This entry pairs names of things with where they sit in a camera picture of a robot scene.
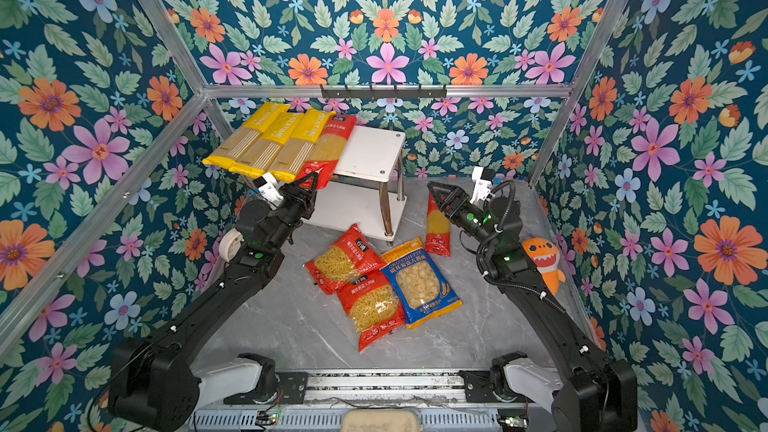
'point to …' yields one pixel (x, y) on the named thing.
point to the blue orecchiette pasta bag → (420, 289)
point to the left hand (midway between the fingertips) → (318, 165)
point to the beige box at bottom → (380, 420)
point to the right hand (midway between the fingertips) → (432, 187)
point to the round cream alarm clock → (230, 243)
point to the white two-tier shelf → (366, 190)
